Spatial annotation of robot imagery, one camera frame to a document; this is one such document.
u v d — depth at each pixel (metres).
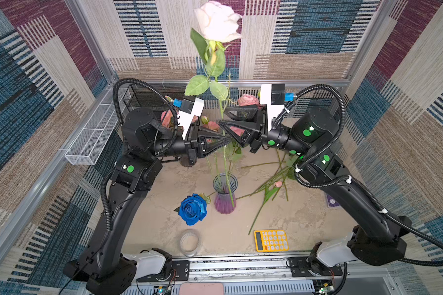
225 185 0.76
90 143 0.72
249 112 0.42
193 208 0.46
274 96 0.34
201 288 0.69
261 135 0.38
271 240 0.79
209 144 0.47
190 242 0.80
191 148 0.40
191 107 0.38
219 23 0.29
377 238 0.40
